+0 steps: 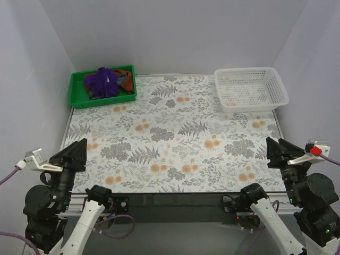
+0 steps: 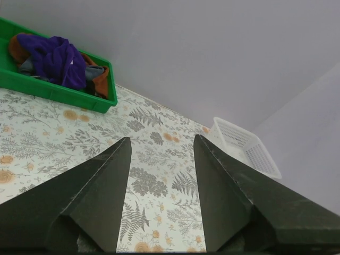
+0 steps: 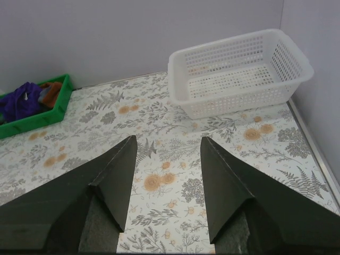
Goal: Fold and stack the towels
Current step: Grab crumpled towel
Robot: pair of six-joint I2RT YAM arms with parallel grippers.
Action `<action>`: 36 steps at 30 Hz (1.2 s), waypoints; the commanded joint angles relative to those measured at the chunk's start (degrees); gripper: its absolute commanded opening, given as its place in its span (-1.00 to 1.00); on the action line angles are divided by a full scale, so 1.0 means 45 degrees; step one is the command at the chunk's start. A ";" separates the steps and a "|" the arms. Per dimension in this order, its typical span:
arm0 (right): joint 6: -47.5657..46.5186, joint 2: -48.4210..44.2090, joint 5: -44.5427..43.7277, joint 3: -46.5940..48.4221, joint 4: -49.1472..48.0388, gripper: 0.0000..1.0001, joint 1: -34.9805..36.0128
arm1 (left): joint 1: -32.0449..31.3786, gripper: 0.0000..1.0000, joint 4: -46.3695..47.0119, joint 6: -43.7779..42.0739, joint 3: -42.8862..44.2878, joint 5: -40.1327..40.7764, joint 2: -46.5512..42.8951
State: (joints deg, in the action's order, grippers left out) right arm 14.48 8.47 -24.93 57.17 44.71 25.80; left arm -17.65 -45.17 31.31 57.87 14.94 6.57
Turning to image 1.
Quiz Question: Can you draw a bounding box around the purple towel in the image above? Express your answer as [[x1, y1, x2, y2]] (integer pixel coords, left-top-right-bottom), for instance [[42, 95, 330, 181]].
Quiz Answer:
[[83, 67, 120, 100]]

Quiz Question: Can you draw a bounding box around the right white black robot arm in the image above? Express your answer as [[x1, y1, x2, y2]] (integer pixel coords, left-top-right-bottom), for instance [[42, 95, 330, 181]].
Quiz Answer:
[[224, 137, 339, 254]]

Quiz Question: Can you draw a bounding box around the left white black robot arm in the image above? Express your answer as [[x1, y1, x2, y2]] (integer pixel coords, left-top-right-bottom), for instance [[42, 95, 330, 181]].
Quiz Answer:
[[23, 139, 112, 254]]

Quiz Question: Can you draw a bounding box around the green plastic tray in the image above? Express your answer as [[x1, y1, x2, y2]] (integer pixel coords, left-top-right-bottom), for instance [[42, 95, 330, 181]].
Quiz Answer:
[[69, 64, 137, 109]]

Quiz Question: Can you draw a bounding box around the grey blue towel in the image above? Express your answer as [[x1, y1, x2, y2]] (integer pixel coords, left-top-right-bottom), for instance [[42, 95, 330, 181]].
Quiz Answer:
[[89, 74, 128, 100]]

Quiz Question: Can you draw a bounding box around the white plastic basket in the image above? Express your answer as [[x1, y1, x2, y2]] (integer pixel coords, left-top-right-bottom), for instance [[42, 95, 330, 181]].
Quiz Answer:
[[214, 67, 290, 113]]

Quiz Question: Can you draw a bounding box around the orange brown towel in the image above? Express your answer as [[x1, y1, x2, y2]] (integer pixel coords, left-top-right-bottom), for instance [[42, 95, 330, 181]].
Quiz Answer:
[[83, 69, 134, 95]]

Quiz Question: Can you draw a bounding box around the floral table mat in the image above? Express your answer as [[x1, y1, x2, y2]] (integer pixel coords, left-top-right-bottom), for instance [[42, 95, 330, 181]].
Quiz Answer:
[[64, 76, 284, 193]]

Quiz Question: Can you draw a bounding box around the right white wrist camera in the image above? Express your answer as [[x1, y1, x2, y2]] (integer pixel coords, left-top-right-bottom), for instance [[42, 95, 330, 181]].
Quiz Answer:
[[287, 140, 330, 165]]

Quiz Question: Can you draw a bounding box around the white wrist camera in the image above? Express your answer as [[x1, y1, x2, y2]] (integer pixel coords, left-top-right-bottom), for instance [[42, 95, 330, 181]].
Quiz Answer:
[[15, 148, 63, 172], [287, 140, 330, 165]]

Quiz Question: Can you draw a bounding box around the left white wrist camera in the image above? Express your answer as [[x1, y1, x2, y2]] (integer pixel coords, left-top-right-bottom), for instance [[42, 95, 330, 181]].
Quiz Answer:
[[15, 148, 63, 172]]

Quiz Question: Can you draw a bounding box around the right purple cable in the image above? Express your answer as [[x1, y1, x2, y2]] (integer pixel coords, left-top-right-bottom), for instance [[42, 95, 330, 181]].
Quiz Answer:
[[244, 152, 340, 255]]

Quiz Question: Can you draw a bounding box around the purple cable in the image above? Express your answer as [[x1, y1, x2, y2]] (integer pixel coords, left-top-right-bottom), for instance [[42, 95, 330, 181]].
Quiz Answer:
[[0, 166, 136, 255], [244, 152, 340, 255]]

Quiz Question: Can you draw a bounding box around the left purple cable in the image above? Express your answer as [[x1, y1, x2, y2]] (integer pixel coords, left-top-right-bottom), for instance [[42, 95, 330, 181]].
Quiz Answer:
[[0, 166, 136, 255]]

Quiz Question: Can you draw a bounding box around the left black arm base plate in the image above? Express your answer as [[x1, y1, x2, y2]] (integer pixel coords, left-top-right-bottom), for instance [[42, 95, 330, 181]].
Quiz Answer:
[[104, 196, 130, 215]]

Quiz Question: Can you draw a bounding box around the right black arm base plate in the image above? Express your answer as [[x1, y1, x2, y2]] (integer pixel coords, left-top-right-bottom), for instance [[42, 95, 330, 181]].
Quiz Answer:
[[221, 195, 253, 213]]

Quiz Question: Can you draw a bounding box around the aluminium frame rail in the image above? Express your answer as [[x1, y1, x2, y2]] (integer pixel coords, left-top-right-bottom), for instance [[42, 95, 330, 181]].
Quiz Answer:
[[63, 192, 301, 216]]

